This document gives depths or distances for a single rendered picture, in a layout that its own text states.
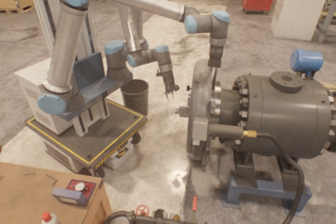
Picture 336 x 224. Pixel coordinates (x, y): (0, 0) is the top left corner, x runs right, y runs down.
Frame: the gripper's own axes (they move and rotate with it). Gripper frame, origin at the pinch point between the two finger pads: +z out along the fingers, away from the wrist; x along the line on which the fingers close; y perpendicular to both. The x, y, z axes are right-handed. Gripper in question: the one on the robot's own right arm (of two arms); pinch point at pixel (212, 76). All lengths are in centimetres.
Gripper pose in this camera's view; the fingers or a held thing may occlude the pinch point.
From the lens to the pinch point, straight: 134.4
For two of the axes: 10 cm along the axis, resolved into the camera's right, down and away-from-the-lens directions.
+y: 2.7, -6.2, 7.3
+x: -9.6, -1.7, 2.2
